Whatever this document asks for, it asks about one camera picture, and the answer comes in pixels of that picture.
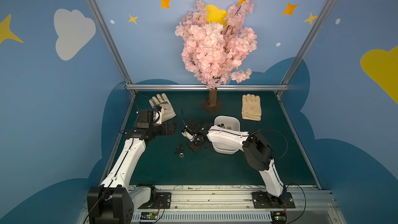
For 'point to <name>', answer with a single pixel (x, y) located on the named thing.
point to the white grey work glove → (161, 100)
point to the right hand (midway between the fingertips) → (195, 143)
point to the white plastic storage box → (231, 122)
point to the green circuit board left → (149, 215)
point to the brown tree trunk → (213, 97)
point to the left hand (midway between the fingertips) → (168, 123)
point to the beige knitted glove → (251, 107)
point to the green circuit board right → (279, 216)
